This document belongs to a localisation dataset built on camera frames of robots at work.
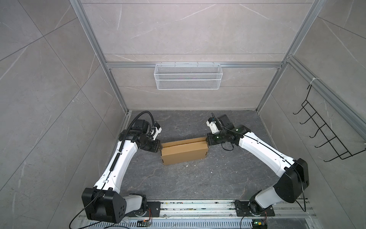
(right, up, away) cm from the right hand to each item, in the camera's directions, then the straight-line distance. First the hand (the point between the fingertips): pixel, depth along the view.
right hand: (206, 138), depth 82 cm
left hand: (-27, -3, -4) cm, 28 cm away
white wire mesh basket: (-10, +42, +19) cm, 47 cm away
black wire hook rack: (+56, -2, -22) cm, 60 cm away
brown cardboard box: (-13, -6, -4) cm, 15 cm away
